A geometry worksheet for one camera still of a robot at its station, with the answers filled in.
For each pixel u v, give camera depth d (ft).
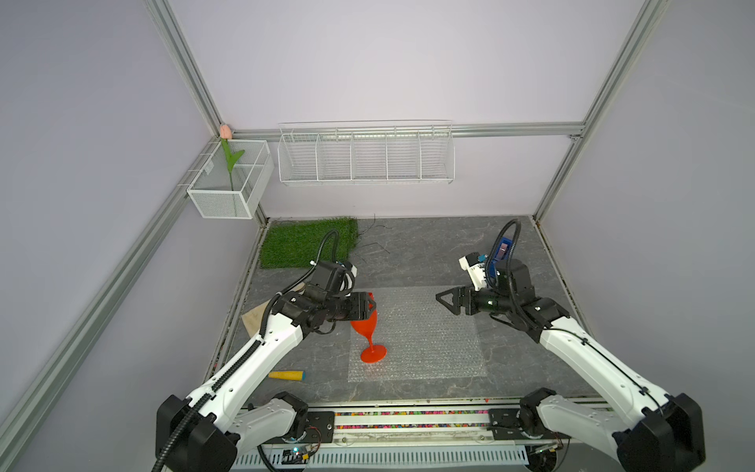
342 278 2.02
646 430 1.25
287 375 2.66
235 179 2.91
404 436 2.41
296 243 3.54
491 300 2.18
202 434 1.22
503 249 3.35
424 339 2.91
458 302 2.19
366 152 3.47
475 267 2.29
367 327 2.54
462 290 2.20
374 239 3.78
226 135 2.93
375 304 2.51
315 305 1.78
